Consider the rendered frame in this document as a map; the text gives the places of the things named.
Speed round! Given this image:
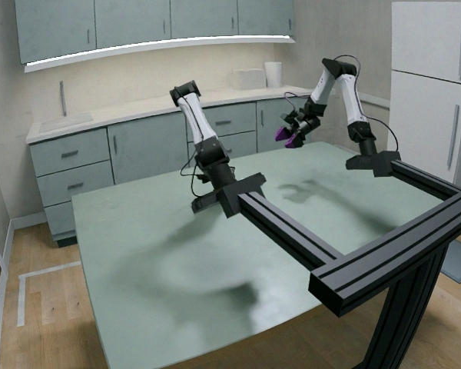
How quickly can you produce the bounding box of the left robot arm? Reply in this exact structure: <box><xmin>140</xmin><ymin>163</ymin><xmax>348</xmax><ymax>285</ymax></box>
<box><xmin>169</xmin><ymin>80</ymin><xmax>237</xmax><ymax>205</ymax></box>

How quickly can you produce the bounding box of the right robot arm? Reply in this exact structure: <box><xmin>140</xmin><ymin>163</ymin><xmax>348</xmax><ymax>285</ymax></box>
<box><xmin>280</xmin><ymin>58</ymin><xmax>378</xmax><ymax>162</ymax></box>

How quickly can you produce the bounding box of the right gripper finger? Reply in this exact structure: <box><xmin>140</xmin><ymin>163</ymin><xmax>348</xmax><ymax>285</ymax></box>
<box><xmin>284</xmin><ymin>134</ymin><xmax>295</xmax><ymax>148</ymax></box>
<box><xmin>275</xmin><ymin>128</ymin><xmax>288</xmax><ymax>141</ymax></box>

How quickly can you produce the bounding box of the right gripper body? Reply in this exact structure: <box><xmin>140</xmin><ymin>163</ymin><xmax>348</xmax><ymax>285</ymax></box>
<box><xmin>278</xmin><ymin>121</ymin><xmax>311</xmax><ymax>148</ymax></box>

